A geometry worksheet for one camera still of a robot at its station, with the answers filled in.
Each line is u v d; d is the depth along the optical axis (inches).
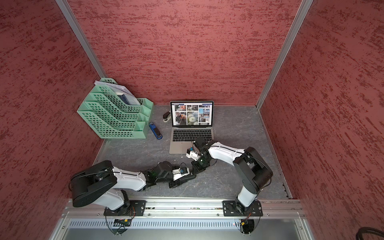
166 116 43.1
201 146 28.3
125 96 41.1
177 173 28.7
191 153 32.0
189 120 40.7
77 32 31.2
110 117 38.1
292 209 29.9
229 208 29.1
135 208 28.9
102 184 17.5
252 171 18.3
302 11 28.5
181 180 29.3
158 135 39.6
